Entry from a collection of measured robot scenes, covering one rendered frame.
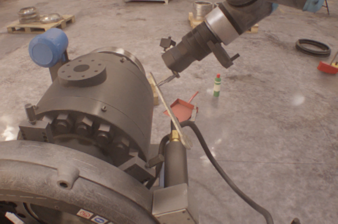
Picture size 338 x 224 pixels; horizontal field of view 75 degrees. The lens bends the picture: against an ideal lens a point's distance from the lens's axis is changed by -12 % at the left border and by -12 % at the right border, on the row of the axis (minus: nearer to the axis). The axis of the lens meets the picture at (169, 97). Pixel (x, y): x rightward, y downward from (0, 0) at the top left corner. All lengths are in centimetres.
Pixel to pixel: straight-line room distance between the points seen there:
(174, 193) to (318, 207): 133
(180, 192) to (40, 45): 91
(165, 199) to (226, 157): 129
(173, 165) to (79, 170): 30
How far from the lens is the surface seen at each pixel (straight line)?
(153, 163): 67
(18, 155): 66
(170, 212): 68
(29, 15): 558
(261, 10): 59
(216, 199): 169
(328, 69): 371
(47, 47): 124
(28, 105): 65
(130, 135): 93
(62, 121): 92
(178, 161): 79
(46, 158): 63
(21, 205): 102
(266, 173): 192
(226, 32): 59
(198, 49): 60
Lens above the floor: 139
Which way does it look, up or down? 33 degrees down
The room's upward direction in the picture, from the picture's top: straight up
